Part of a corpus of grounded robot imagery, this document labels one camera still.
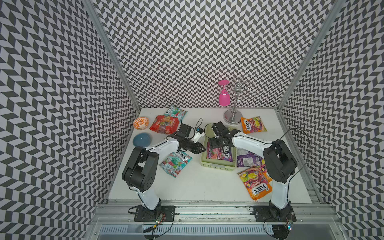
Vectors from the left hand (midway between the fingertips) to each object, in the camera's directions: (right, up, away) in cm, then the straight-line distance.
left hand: (203, 150), depth 89 cm
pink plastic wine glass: (+16, +35, +16) cm, 41 cm away
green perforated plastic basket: (+7, -9, 0) cm, 11 cm away
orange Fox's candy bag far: (+37, +15, +16) cm, 43 cm away
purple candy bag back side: (+26, -5, 0) cm, 27 cm away
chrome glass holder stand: (+24, +21, +23) cm, 39 cm away
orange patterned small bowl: (-45, +16, +19) cm, 51 cm away
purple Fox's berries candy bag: (+13, -3, +2) cm, 14 cm away
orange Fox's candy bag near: (+30, -16, -8) cm, 35 cm away
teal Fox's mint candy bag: (-17, -8, 0) cm, 19 cm away
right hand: (+8, +3, +6) cm, 10 cm away
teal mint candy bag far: (-22, +25, +24) cm, 41 cm away
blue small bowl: (-40, +5, +8) cm, 41 cm away
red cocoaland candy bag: (-26, +15, +14) cm, 33 cm away
